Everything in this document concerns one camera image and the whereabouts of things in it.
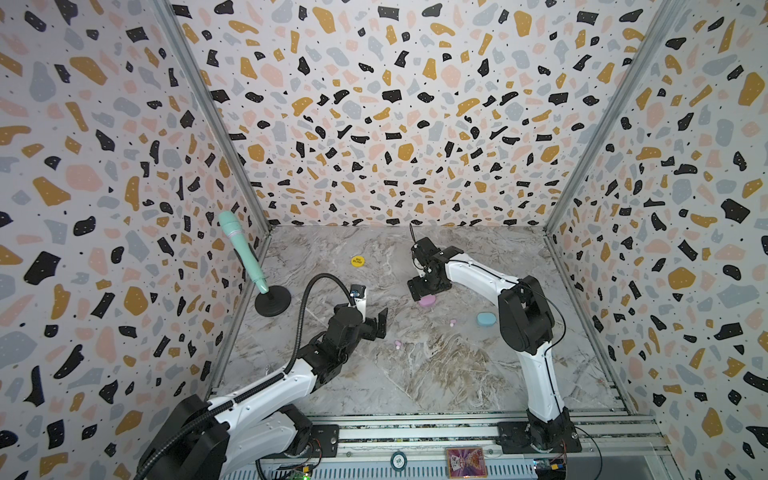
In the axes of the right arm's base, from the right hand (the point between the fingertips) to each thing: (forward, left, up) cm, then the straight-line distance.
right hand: (422, 285), depth 97 cm
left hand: (-12, +13, +10) cm, 21 cm away
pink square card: (-47, -9, -4) cm, 48 cm away
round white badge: (-47, +7, -5) cm, 48 cm away
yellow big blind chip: (+14, +23, -5) cm, 28 cm away
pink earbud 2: (-10, -10, -5) cm, 15 cm away
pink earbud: (-18, +8, -5) cm, 20 cm away
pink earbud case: (-5, -2, -2) cm, 5 cm away
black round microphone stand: (-6, +48, -2) cm, 48 cm away
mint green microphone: (-1, +49, +29) cm, 57 cm away
